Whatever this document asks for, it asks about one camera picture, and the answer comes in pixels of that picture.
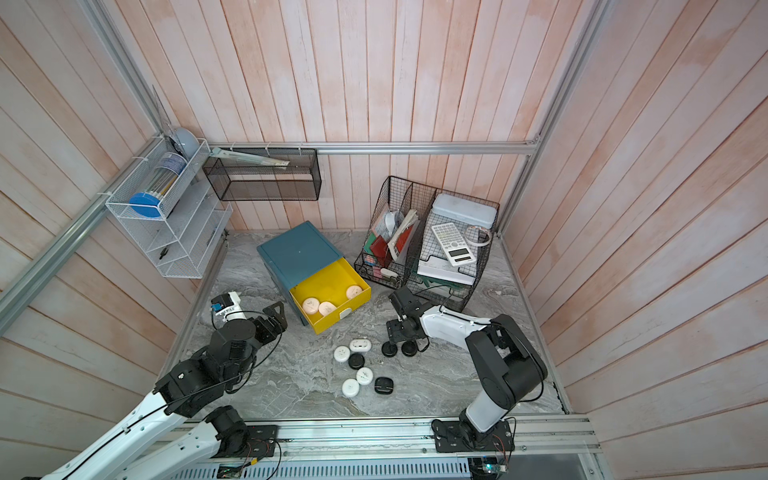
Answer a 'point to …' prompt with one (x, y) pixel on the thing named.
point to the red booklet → (379, 250)
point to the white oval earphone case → (360, 345)
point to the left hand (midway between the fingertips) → (271, 314)
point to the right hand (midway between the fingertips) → (402, 329)
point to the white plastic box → (466, 208)
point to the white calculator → (453, 244)
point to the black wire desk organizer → (428, 241)
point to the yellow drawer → (330, 292)
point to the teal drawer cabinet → (293, 257)
